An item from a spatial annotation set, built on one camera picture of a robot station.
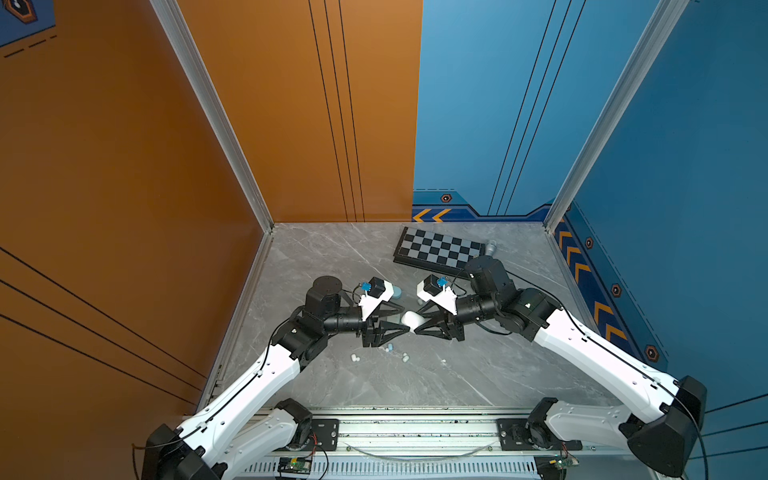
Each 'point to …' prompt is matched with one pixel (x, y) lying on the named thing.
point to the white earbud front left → (354, 358)
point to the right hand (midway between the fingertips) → (417, 320)
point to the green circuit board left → (297, 465)
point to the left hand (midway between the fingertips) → (404, 317)
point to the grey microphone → (490, 247)
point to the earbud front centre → (443, 362)
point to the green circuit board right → (562, 463)
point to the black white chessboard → (437, 252)
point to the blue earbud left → (390, 347)
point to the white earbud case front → (412, 319)
